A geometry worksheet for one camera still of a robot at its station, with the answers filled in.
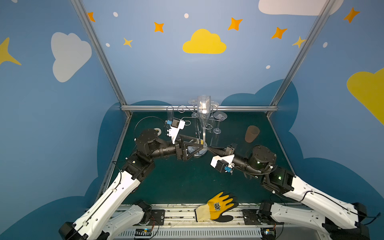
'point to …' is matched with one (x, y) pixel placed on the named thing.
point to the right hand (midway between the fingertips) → (213, 141)
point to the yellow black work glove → (214, 209)
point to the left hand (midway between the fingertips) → (198, 141)
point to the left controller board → (143, 232)
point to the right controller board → (268, 233)
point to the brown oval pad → (251, 133)
